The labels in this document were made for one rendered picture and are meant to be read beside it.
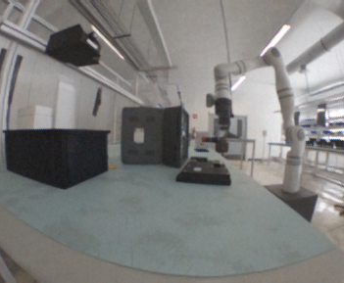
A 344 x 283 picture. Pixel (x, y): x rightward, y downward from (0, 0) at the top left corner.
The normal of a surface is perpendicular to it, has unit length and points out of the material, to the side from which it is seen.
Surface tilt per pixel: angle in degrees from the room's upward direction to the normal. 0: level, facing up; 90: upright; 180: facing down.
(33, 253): 0
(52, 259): 0
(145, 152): 90
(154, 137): 90
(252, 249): 0
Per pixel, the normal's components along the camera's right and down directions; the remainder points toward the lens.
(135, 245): 0.03, -1.00
